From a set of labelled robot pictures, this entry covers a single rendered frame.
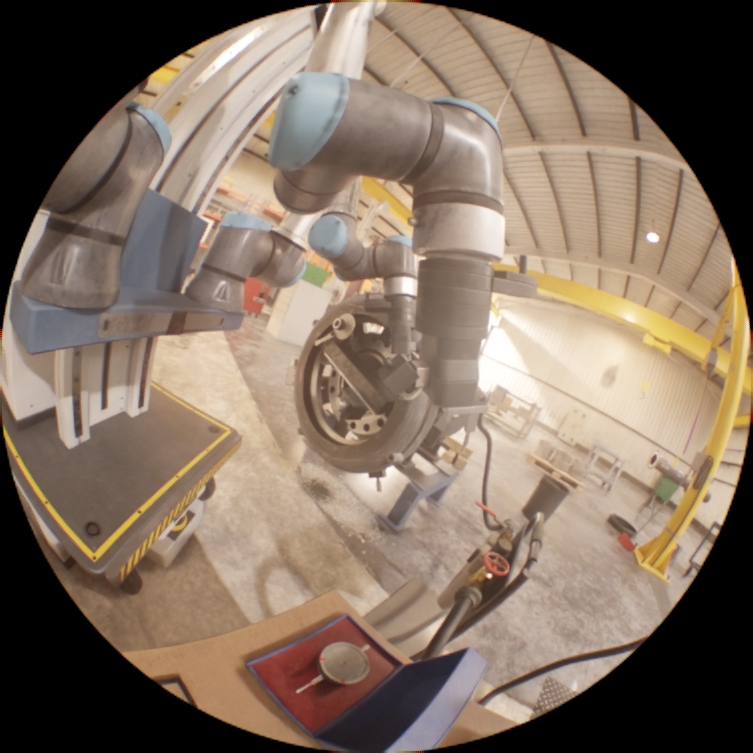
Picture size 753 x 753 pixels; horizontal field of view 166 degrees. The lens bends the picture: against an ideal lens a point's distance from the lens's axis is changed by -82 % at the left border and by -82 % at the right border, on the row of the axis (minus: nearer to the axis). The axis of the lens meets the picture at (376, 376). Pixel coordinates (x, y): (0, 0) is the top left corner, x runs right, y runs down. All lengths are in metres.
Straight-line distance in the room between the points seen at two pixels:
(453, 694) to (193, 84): 0.99
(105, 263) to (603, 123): 8.82
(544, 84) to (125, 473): 8.63
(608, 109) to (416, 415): 8.41
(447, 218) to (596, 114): 8.42
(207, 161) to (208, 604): 1.20
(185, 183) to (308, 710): 1.00
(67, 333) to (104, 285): 0.08
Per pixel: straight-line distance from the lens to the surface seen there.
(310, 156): 0.21
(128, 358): 0.87
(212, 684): 0.35
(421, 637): 1.05
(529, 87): 8.31
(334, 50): 0.47
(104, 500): 0.67
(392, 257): 0.66
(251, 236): 0.75
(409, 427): 0.85
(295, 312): 4.83
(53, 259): 0.42
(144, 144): 0.44
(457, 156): 0.24
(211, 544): 0.99
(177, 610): 0.88
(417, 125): 0.22
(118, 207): 0.43
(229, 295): 0.74
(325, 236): 0.58
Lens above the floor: 0.82
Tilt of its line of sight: 9 degrees down
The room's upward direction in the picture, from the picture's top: 25 degrees clockwise
